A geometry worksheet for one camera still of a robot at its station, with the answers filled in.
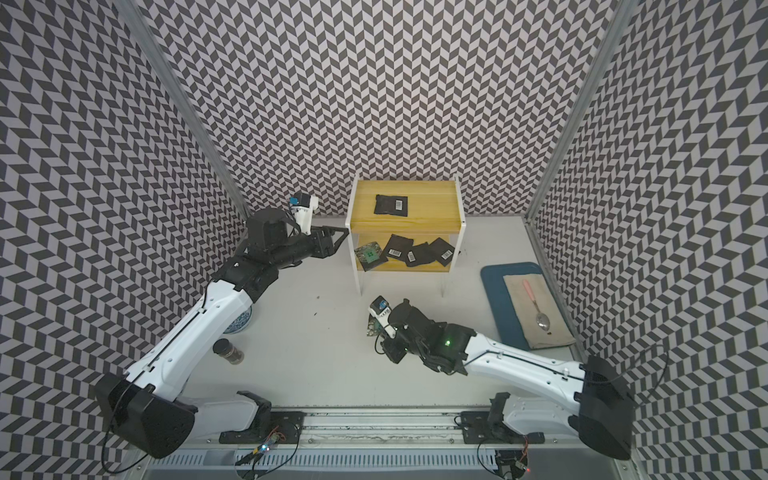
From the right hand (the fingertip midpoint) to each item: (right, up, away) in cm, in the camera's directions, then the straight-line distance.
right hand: (385, 337), depth 76 cm
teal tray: (+36, 0, +16) cm, 40 cm away
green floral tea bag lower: (-5, +21, +13) cm, 25 cm away
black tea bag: (+1, +34, +1) cm, 34 cm away
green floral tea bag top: (-3, +3, +1) cm, 4 cm away
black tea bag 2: (+3, +23, +15) cm, 27 cm away
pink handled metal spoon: (+47, +1, +15) cm, 50 cm away
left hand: (-11, +27, -3) cm, 29 cm away
